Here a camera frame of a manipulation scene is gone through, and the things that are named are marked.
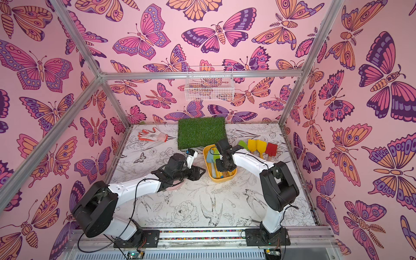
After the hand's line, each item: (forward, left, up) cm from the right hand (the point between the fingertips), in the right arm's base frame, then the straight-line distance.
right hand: (218, 168), depth 91 cm
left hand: (-4, +8, +5) cm, 10 cm away
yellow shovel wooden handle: (+21, -22, -5) cm, 31 cm away
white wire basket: (+40, +6, +29) cm, 50 cm away
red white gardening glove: (+27, +44, -4) cm, 52 cm away
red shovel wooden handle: (+17, -35, -6) cm, 39 cm away
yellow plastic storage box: (-4, -1, -3) cm, 5 cm away
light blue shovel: (+9, +5, -5) cm, 11 cm away
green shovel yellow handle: (+22, -17, -6) cm, 28 cm away
